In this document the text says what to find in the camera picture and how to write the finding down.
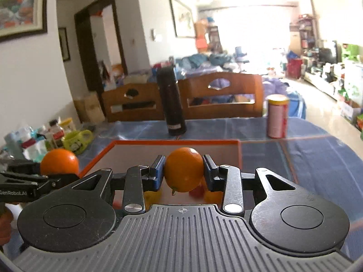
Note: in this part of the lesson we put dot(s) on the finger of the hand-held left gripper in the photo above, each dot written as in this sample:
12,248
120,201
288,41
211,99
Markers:
24,167
42,180

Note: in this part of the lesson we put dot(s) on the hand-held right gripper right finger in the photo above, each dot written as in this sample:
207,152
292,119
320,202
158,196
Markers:
208,172

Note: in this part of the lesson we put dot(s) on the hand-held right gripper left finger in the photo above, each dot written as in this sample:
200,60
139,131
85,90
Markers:
158,172

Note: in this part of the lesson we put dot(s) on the orange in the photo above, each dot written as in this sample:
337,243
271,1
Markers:
184,167
59,161

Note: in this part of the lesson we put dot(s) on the orange cardboard box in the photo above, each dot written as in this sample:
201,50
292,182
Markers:
136,153

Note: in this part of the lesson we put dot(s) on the person's left hand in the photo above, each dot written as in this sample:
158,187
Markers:
5,225

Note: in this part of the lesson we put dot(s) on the teal and white tissue pack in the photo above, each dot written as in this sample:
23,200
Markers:
35,153

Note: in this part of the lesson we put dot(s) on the red fruit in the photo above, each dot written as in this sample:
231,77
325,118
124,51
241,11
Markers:
197,192

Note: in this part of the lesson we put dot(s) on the small orange fruit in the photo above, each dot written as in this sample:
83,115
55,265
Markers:
214,197

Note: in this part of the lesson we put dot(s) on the yellow fruit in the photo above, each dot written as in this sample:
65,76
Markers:
151,197

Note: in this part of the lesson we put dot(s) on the white plastic bag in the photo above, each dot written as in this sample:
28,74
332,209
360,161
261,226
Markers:
15,141

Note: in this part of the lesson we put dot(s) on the green panda mug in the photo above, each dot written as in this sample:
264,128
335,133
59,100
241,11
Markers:
73,143

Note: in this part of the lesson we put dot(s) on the jar with yellow lid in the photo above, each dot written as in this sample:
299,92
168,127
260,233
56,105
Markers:
68,126

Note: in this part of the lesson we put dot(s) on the black thermos flask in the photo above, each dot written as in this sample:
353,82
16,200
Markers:
170,99

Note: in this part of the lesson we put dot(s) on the brown paper bag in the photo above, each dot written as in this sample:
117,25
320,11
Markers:
90,107

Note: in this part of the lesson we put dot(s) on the pink can with yellow lid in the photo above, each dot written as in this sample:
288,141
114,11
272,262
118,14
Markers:
278,119

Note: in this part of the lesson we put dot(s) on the blue patterned tablecloth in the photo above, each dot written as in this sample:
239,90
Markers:
312,153

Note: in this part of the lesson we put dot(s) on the pile of blue clothes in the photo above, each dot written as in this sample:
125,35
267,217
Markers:
209,61

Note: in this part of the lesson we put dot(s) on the red basket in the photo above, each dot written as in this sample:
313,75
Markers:
294,68

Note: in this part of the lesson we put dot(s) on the large framed colourful painting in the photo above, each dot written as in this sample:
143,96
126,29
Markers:
19,5

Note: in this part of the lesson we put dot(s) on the small dark picture frame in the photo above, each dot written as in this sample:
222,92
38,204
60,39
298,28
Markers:
64,44

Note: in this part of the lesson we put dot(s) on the dark wooden door frame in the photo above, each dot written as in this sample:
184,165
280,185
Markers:
82,48

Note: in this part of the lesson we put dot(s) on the framed wall painting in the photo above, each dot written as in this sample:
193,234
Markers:
183,17

